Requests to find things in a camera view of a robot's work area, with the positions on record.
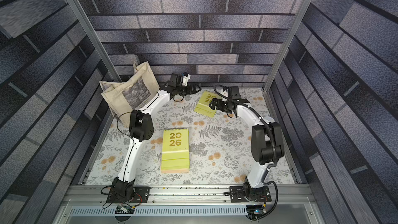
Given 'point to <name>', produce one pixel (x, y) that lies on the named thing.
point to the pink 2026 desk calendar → (174, 171)
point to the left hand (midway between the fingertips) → (197, 87)
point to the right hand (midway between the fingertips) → (216, 104)
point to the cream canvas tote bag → (132, 92)
